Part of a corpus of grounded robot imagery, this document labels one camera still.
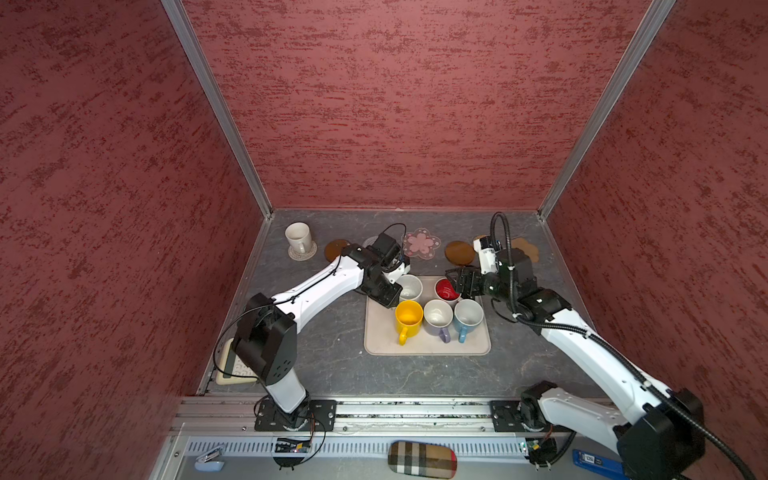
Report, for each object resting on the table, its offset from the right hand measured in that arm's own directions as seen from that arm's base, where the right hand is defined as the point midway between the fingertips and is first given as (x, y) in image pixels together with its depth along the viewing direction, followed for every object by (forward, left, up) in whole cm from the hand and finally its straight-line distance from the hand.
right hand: (456, 278), depth 79 cm
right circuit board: (-36, -16, -20) cm, 44 cm away
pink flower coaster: (+27, +7, -18) cm, 33 cm away
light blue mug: (-4, -5, -14) cm, 16 cm away
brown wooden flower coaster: (+25, -35, -21) cm, 48 cm away
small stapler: (-38, +61, -15) cm, 73 cm away
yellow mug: (-3, +13, -16) cm, 21 cm away
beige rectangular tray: (-9, +21, -19) cm, 30 cm away
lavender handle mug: (-3, +4, -16) cm, 17 cm away
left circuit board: (-35, +45, -20) cm, 60 cm away
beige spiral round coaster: (+21, +50, -17) cm, 57 cm away
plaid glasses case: (-39, +12, -14) cm, 43 cm away
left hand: (-4, +19, -7) cm, 20 cm away
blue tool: (-40, -27, -14) cm, 51 cm away
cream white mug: (+24, +50, -9) cm, 56 cm away
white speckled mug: (+5, +11, -13) cm, 18 cm away
